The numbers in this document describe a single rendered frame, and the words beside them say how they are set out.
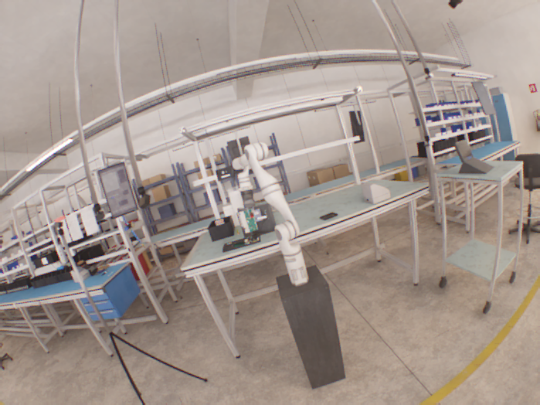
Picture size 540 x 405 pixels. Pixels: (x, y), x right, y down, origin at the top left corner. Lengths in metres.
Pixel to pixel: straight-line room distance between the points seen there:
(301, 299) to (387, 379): 0.92
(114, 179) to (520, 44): 7.87
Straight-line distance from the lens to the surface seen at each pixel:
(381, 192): 1.68
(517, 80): 6.81
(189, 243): 5.58
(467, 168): 1.78
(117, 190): 2.37
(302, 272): 1.12
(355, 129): 3.91
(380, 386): 1.66
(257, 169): 1.07
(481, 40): 7.25
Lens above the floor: 1.45
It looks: 9 degrees down
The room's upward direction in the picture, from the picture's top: 16 degrees counter-clockwise
